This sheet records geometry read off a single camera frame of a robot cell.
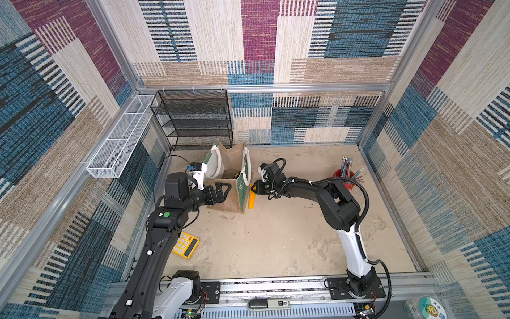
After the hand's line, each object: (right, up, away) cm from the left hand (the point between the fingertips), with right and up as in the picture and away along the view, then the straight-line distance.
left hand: (222, 186), depth 74 cm
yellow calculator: (-16, -25, +10) cm, 32 cm away
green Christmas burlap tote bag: (0, +7, +26) cm, 27 cm away
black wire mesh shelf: (-22, +33, +35) cm, 52 cm away
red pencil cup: (+51, +4, +22) cm, 56 cm away
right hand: (+12, -4, +27) cm, 30 cm away
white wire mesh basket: (-39, +12, -1) cm, 41 cm away
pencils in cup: (+54, +7, +20) cm, 58 cm away
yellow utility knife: (+10, -8, +26) cm, 29 cm away
